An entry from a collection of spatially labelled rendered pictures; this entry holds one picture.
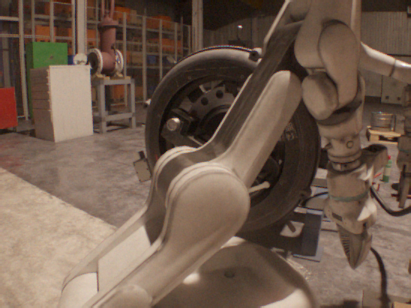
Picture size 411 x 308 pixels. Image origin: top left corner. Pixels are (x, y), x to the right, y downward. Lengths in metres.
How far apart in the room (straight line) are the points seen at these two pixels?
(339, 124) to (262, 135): 0.20
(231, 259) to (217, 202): 0.41
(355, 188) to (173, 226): 0.32
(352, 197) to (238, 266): 0.52
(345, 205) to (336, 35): 0.27
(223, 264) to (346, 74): 0.67
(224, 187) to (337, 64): 0.29
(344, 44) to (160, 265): 0.48
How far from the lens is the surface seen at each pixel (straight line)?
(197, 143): 1.15
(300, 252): 1.59
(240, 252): 0.94
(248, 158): 0.60
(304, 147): 1.03
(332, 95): 0.43
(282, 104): 0.62
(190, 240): 0.56
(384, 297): 1.42
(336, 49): 0.43
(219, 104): 1.25
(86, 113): 5.04
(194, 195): 0.53
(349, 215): 0.53
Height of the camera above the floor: 0.85
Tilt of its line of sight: 14 degrees down
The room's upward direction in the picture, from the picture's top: straight up
